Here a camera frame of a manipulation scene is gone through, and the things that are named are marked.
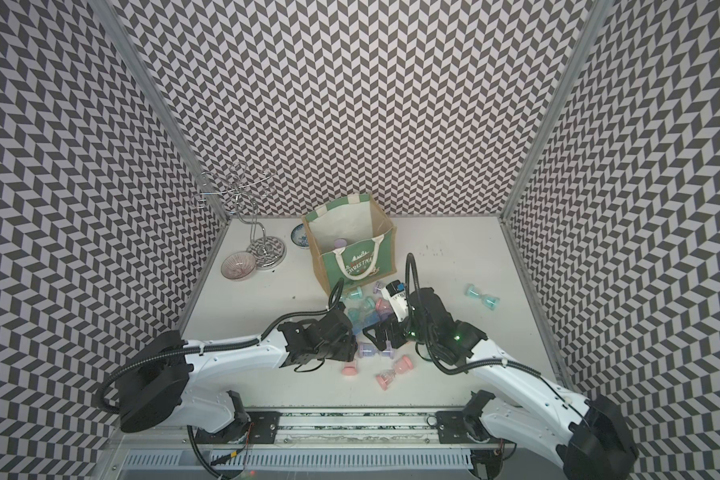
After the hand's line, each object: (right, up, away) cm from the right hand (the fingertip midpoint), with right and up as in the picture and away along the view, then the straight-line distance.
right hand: (379, 331), depth 76 cm
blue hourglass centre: (-2, 0, +14) cm, 14 cm away
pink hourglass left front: (-8, -12, +5) cm, 15 cm away
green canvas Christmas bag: (-9, +23, +28) cm, 38 cm away
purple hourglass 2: (-3, -7, +7) cm, 10 cm away
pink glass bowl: (-48, +15, +26) cm, 57 cm away
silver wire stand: (-41, +39, +9) cm, 57 cm away
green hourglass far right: (+35, +4, +17) cm, 39 cm away
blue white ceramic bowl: (-29, +25, +34) cm, 51 cm away
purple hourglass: (-13, +22, +24) cm, 35 cm away
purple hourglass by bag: (0, +8, +19) cm, 21 cm away
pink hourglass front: (+6, -11, +6) cm, 14 cm away
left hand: (-9, -7, +7) cm, 14 cm away
